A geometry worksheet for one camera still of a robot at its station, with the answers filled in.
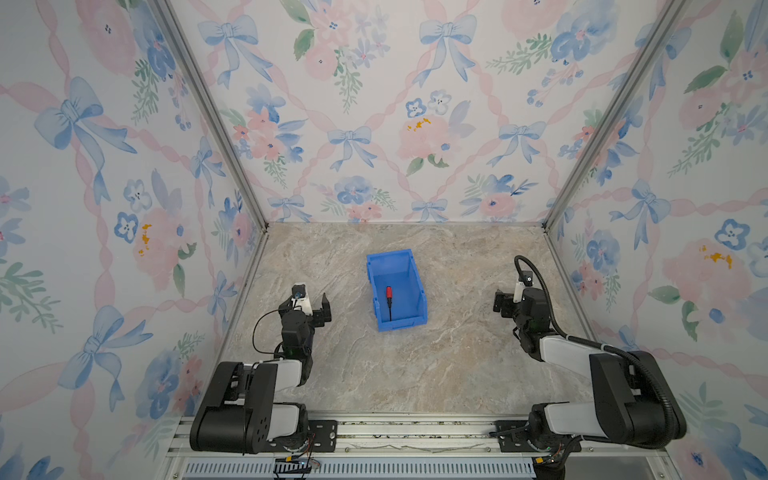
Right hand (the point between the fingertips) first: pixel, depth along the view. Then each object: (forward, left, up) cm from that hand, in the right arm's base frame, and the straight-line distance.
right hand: (515, 290), depth 92 cm
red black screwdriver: (+1, +39, -7) cm, 40 cm away
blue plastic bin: (+11, +36, -5) cm, 38 cm away
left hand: (-4, +63, +3) cm, 63 cm away
